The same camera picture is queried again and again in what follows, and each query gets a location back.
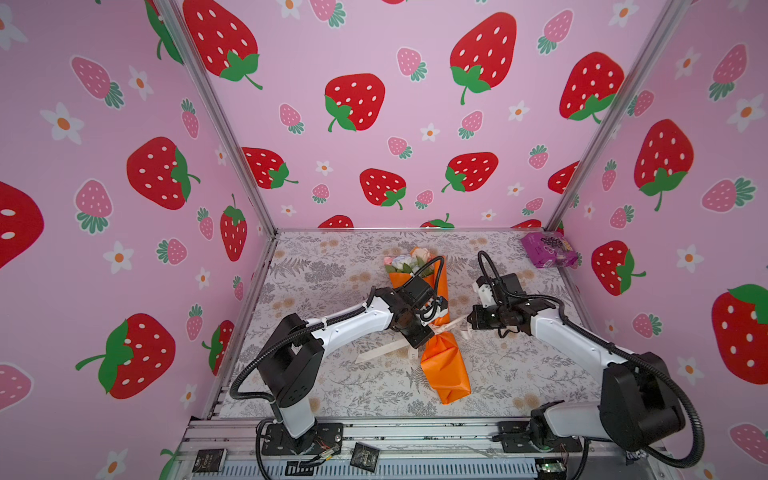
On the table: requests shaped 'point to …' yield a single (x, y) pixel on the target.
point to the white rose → (410, 261)
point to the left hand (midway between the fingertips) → (427, 337)
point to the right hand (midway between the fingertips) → (468, 317)
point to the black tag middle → (364, 457)
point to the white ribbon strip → (434, 329)
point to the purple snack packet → (551, 250)
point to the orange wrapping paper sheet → (439, 354)
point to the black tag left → (209, 460)
